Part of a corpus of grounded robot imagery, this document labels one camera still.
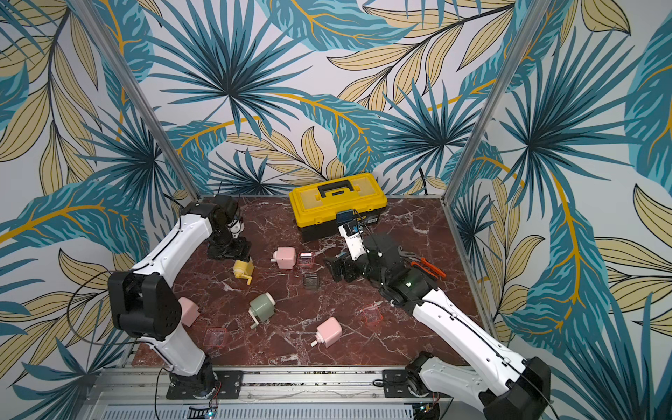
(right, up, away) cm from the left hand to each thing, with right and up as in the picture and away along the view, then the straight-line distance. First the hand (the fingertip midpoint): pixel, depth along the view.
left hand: (235, 261), depth 83 cm
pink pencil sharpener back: (+14, 0, +9) cm, 17 cm away
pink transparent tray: (+44, -19, +4) cm, 48 cm away
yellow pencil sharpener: (+1, -4, +6) cm, 7 cm away
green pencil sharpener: (+9, -14, -3) cm, 17 cm away
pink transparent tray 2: (-6, -24, -2) cm, 24 cm away
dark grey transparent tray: (+23, -9, +12) cm, 27 cm away
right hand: (+33, +4, -11) cm, 35 cm away
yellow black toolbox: (+24, +18, +12) cm, 32 cm away
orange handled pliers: (+66, -4, +11) cm, 67 cm away
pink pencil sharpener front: (+30, -20, -7) cm, 37 cm away
